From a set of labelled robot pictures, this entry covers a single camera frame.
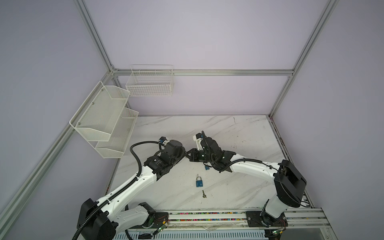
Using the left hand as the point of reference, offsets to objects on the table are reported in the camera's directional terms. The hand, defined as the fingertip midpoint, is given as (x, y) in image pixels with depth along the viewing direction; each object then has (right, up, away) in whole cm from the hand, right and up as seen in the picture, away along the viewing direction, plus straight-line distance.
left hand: (183, 149), depth 79 cm
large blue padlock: (+8, -20, +8) cm, 23 cm away
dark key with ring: (+11, -26, +3) cm, 28 cm away
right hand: (0, -3, -1) cm, 3 cm away
